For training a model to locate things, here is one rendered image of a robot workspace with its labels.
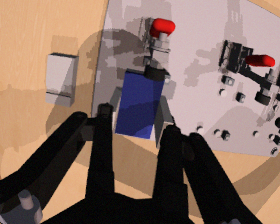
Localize blue rectangular block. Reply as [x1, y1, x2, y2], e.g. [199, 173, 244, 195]
[115, 68, 165, 139]

